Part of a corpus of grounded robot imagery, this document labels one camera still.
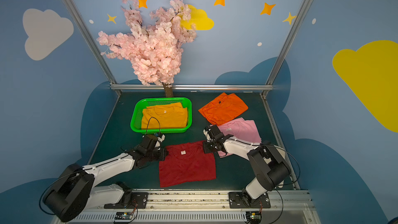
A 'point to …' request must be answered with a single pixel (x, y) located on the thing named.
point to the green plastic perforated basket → (142, 102)
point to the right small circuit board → (253, 217)
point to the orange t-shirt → (223, 108)
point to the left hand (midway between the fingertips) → (168, 150)
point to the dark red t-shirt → (186, 163)
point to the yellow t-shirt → (170, 115)
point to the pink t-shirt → (242, 129)
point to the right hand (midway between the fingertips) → (206, 145)
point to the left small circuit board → (123, 215)
